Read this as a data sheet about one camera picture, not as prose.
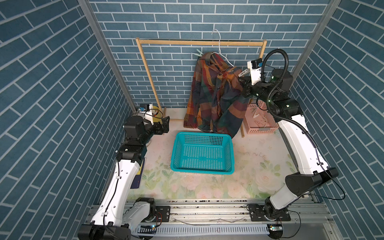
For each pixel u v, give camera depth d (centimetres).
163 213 73
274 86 47
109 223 37
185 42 68
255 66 53
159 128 63
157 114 99
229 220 74
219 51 66
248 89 59
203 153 96
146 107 59
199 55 79
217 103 87
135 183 82
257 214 74
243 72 61
